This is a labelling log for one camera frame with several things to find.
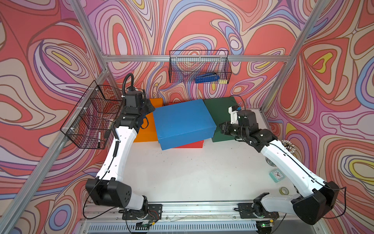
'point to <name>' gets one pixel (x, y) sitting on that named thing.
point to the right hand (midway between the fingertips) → (219, 128)
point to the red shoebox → (196, 145)
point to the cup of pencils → (289, 146)
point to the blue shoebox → (184, 124)
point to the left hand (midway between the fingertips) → (150, 102)
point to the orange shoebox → (148, 132)
